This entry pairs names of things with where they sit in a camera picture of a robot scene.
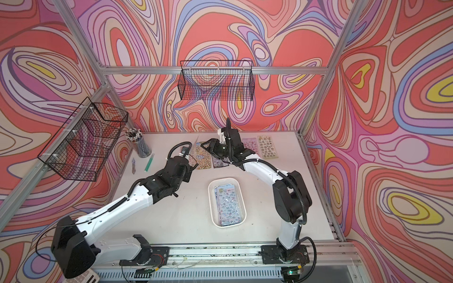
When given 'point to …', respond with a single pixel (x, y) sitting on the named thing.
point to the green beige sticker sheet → (268, 148)
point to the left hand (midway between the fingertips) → (187, 164)
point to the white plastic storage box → (240, 198)
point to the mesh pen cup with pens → (135, 135)
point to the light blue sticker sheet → (227, 205)
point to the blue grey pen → (134, 169)
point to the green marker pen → (149, 163)
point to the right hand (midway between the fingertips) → (204, 151)
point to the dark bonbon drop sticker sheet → (219, 163)
